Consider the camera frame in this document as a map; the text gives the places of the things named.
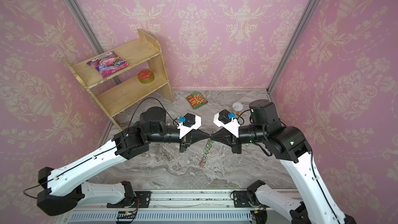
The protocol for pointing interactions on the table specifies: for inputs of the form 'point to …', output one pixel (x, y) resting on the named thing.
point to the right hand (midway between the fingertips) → (214, 135)
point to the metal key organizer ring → (204, 156)
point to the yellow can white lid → (237, 106)
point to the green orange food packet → (196, 99)
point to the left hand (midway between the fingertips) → (208, 137)
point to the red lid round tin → (146, 76)
